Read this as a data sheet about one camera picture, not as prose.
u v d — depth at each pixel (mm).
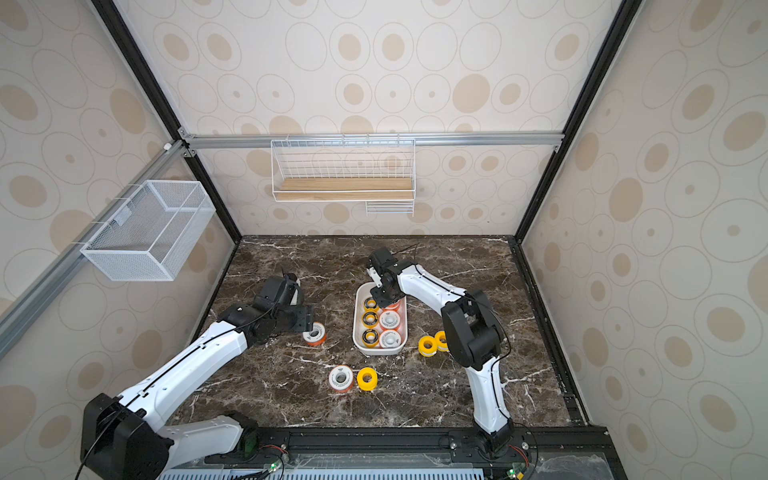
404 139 904
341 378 846
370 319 967
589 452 737
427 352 893
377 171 1000
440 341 900
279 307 623
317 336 916
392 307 952
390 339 912
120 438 383
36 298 531
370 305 998
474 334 531
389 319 949
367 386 829
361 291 972
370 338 919
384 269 755
